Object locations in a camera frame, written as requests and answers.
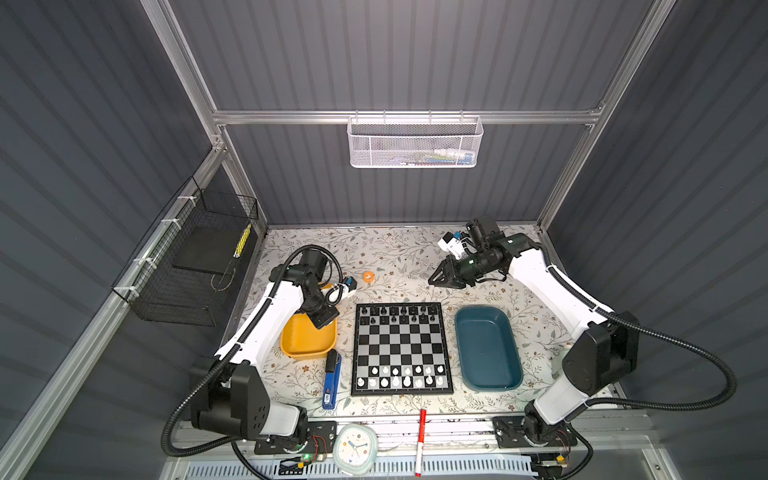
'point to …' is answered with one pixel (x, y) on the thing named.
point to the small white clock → (355, 449)
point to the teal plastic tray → (488, 346)
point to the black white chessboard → (399, 348)
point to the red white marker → (420, 444)
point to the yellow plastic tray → (301, 339)
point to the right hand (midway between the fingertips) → (434, 284)
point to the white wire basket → (415, 142)
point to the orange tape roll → (368, 277)
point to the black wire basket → (184, 270)
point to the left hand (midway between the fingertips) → (324, 315)
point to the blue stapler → (331, 394)
